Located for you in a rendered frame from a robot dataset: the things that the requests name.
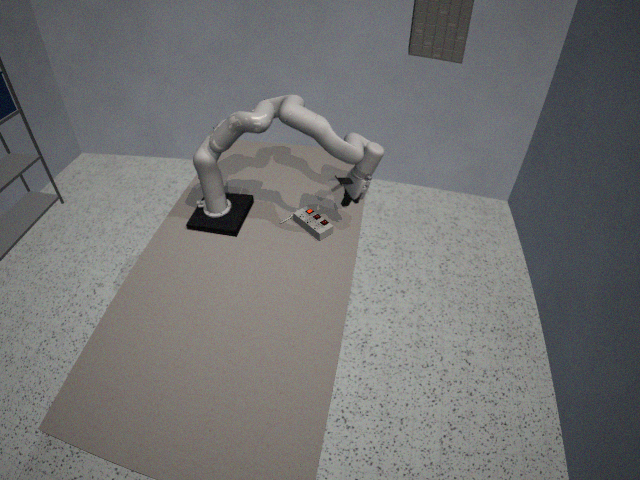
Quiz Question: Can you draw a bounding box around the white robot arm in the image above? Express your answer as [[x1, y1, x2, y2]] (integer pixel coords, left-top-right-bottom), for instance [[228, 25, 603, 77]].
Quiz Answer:
[[193, 95, 384, 218]]

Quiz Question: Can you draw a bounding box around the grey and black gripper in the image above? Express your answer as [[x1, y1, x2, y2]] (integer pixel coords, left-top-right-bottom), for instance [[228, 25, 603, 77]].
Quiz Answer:
[[341, 168, 371, 207]]

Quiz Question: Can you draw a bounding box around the grey power strip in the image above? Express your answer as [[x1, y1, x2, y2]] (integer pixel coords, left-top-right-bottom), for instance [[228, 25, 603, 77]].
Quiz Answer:
[[280, 206, 334, 241]]

